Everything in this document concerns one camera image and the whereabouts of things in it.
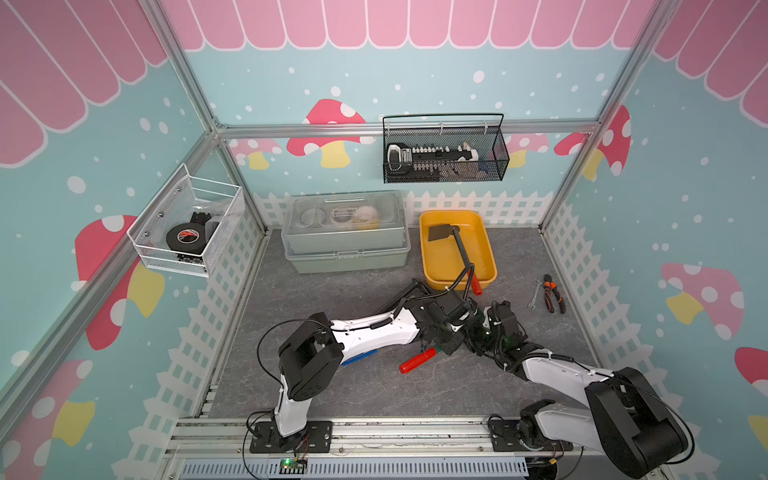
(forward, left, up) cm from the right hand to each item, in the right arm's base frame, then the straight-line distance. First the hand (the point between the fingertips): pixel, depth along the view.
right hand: (451, 324), depth 88 cm
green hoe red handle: (-13, +11, +8) cm, 19 cm away
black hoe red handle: (+40, -1, -1) cm, 40 cm away
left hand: (-7, +1, +2) cm, 7 cm away
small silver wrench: (+12, -30, -5) cm, 33 cm away
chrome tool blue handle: (-8, +27, -4) cm, 29 cm away
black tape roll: (+8, +66, +30) cm, 73 cm away
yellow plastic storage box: (+28, -1, -3) cm, 28 cm away
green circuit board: (-34, +42, -7) cm, 55 cm away
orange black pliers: (+16, -37, -5) cm, 40 cm away
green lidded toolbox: (+25, +35, +14) cm, 45 cm away
